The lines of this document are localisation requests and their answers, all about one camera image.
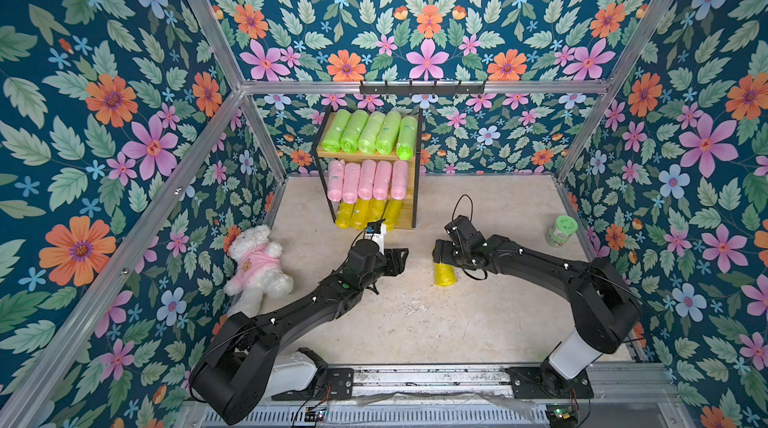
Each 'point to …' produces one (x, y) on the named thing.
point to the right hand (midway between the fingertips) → (443, 254)
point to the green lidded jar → (559, 232)
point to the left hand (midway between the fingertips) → (405, 250)
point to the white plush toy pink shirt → (258, 271)
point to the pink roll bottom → (399, 179)
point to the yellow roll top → (392, 213)
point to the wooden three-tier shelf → (405, 217)
